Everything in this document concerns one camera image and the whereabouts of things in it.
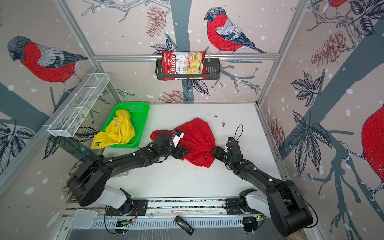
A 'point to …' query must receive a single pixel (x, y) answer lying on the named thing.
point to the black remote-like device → (184, 225)
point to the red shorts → (198, 138)
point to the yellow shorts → (119, 131)
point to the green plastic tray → (139, 113)
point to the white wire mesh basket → (68, 119)
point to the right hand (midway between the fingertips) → (213, 153)
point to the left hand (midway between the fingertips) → (185, 148)
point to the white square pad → (83, 219)
